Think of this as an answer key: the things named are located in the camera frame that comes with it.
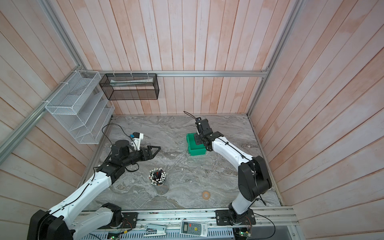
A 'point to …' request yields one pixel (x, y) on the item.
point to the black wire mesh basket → (130, 86)
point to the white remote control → (194, 228)
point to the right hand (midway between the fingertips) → (201, 134)
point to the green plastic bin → (194, 149)
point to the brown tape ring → (203, 196)
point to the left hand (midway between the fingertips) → (157, 152)
